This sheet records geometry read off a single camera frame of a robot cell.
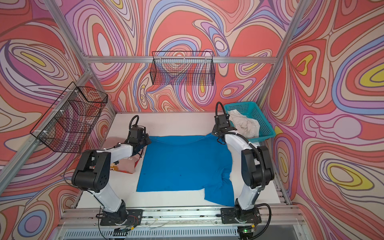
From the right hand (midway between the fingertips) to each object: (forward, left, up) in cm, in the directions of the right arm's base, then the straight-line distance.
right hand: (220, 133), depth 96 cm
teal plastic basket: (+25, -29, -4) cm, 38 cm away
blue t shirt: (-14, +21, -11) cm, 28 cm away
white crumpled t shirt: (+7, -21, -4) cm, 22 cm away
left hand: (+1, +46, -2) cm, 47 cm away
